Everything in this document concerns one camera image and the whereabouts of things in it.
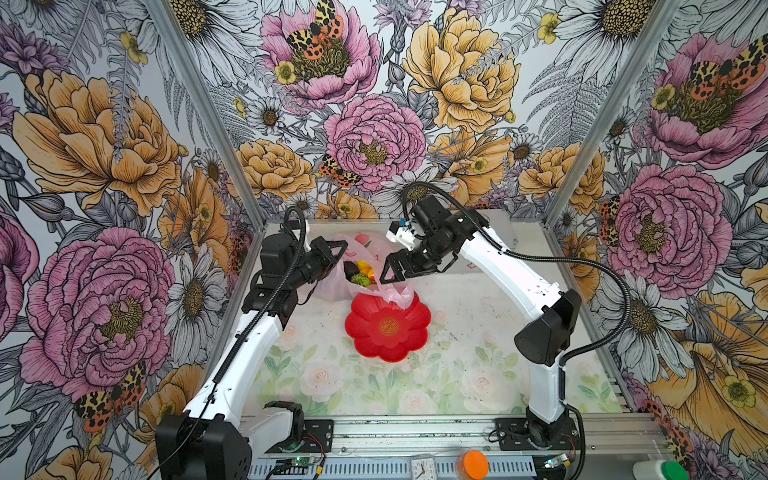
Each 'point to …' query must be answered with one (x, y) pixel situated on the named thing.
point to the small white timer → (423, 467)
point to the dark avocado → (350, 269)
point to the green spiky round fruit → (361, 279)
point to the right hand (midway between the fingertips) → (400, 283)
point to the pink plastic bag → (334, 286)
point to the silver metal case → (501, 227)
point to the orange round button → (472, 465)
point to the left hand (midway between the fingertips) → (350, 251)
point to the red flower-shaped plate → (385, 331)
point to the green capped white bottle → (659, 470)
